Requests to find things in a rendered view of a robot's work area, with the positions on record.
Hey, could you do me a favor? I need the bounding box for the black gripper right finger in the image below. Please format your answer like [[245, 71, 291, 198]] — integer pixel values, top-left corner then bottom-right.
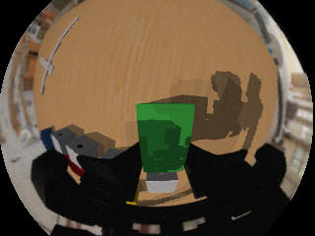
[[184, 143, 248, 200]]

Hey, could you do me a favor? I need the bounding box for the red tray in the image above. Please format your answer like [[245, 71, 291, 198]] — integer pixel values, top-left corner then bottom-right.
[[66, 154, 86, 177]]

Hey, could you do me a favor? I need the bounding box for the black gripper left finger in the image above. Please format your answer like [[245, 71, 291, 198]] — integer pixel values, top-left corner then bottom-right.
[[76, 142, 143, 203]]

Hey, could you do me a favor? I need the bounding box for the blue open-top tray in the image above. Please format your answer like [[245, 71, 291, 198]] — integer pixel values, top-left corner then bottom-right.
[[39, 127, 58, 152]]

